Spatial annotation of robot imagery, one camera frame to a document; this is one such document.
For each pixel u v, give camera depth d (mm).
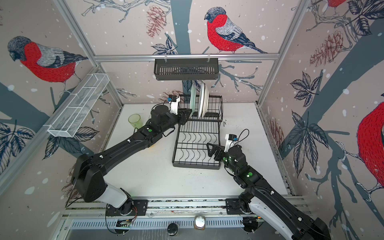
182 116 671
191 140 980
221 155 684
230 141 696
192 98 756
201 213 731
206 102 761
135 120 1074
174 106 675
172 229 601
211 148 694
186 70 1067
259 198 535
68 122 712
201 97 725
